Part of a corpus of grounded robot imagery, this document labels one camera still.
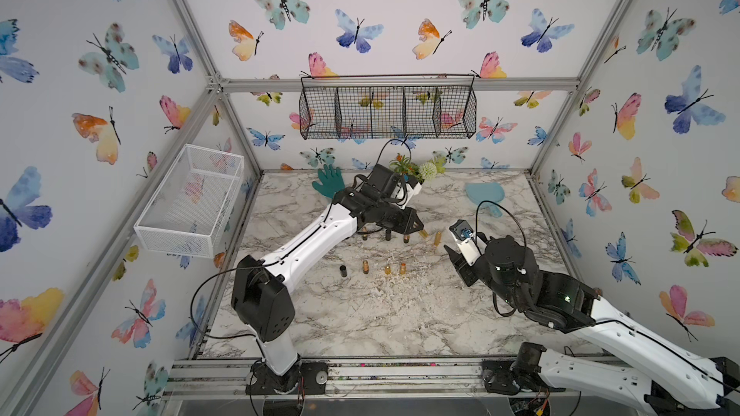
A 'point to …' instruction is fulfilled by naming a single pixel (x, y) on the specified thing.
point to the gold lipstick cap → (387, 270)
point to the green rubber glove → (332, 181)
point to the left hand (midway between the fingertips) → (423, 225)
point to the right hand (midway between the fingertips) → (459, 238)
